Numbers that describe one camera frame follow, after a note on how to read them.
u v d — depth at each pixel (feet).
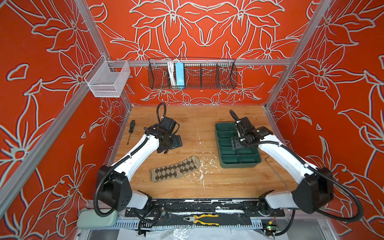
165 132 2.03
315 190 1.28
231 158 2.95
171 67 2.88
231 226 2.49
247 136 2.00
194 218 2.29
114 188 1.32
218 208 2.44
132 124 3.50
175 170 2.80
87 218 2.24
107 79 3.08
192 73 3.22
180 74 2.94
